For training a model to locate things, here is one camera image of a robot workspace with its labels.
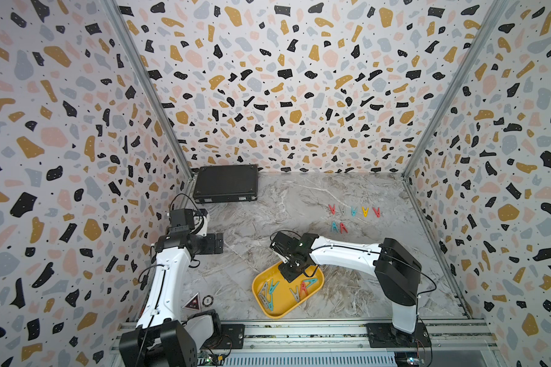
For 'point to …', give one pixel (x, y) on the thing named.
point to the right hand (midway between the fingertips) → (286, 274)
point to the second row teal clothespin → (334, 225)
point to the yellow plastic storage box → (277, 296)
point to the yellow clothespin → (365, 212)
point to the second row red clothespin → (342, 226)
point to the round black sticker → (207, 300)
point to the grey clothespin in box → (296, 293)
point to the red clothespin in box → (303, 285)
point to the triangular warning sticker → (193, 303)
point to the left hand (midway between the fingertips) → (209, 241)
